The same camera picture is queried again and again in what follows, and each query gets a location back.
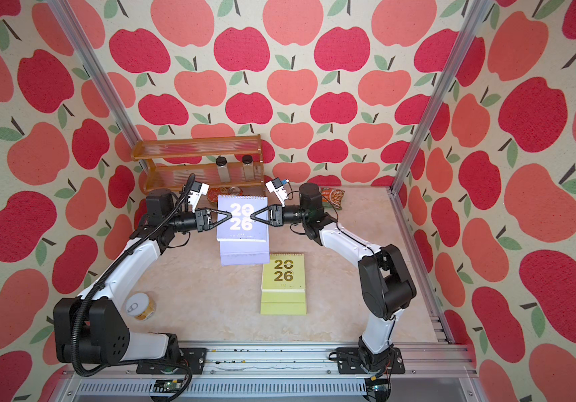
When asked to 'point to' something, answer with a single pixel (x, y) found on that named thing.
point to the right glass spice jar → (249, 167)
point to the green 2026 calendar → (283, 291)
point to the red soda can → (235, 190)
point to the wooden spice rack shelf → (171, 163)
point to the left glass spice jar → (221, 162)
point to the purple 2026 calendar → (243, 239)
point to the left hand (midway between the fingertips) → (230, 222)
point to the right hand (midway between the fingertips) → (252, 222)
